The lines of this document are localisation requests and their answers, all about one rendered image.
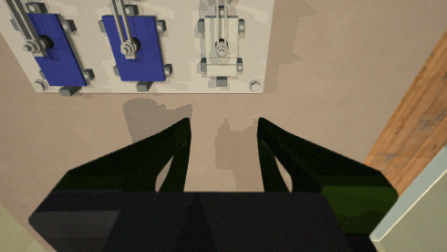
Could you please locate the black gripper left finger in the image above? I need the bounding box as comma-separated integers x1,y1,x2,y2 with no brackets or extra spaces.
50,118,192,193

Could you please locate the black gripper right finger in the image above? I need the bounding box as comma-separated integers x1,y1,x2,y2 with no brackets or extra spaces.
257,118,399,238

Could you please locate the cream rectangular block with slot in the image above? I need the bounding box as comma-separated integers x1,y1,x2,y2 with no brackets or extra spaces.
204,16,239,76

